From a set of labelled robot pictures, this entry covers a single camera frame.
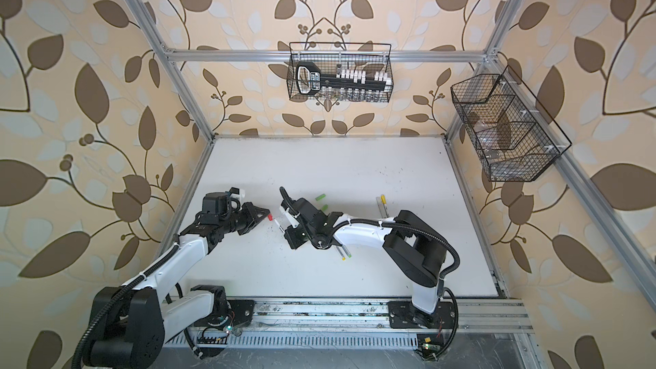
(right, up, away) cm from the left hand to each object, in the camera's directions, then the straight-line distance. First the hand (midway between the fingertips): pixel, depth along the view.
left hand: (264, 209), depth 84 cm
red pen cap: (+2, -3, +1) cm, 3 cm away
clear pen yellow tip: (+25, -14, +2) cm, 29 cm away
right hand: (+7, -9, 0) cm, 12 cm away
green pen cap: (+18, +2, +17) cm, 25 cm away
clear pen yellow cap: (+43, 0, +15) cm, 45 cm away
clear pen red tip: (+5, -6, 0) cm, 8 cm away
